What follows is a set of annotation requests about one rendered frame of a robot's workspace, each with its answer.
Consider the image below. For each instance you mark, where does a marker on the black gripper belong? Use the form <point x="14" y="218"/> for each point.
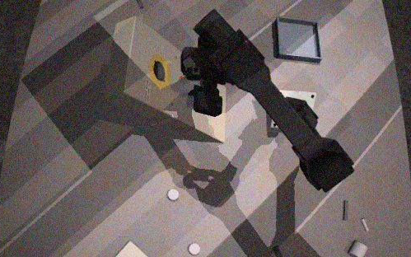
<point x="206" y="99"/>

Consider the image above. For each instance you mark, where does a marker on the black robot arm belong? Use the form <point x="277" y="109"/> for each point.
<point x="323" y="161"/>

